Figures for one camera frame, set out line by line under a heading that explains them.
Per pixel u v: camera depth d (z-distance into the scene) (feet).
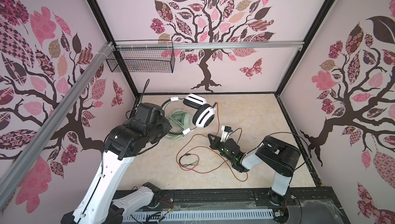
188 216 2.29
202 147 3.03
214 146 2.56
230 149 2.24
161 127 1.78
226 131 2.59
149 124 1.43
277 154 1.70
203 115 1.80
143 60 4.00
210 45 3.10
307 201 2.39
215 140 2.57
